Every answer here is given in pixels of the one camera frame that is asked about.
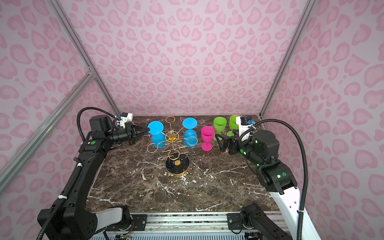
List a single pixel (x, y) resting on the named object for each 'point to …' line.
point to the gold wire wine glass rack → (177, 163)
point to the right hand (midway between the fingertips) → (224, 132)
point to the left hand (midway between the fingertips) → (149, 128)
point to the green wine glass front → (232, 125)
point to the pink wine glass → (207, 133)
